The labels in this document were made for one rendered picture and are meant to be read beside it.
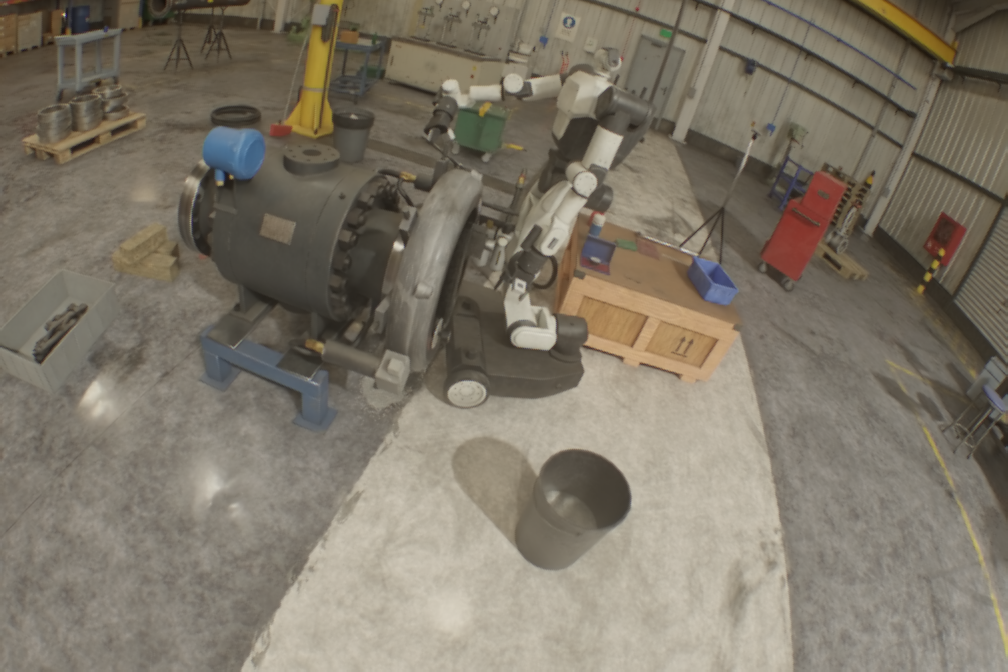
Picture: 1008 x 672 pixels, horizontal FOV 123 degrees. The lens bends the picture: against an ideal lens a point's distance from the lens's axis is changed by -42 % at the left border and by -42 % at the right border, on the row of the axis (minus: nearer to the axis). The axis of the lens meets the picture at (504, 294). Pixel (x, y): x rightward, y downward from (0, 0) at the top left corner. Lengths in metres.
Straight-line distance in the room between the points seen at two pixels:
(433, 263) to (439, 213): 0.15
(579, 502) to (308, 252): 1.28
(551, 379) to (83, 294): 2.42
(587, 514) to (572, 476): 0.16
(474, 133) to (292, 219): 3.54
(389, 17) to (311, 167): 12.25
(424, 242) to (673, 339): 1.65
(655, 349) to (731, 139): 10.18
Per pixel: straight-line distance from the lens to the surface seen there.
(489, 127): 4.90
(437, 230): 1.37
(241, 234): 1.70
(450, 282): 1.64
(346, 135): 4.28
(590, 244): 2.49
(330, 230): 1.54
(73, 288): 2.79
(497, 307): 2.68
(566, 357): 2.20
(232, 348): 1.87
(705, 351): 2.71
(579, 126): 1.64
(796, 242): 5.02
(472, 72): 7.51
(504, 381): 2.04
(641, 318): 2.52
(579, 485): 1.72
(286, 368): 1.77
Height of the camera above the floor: 1.51
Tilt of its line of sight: 32 degrees down
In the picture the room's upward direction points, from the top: 17 degrees clockwise
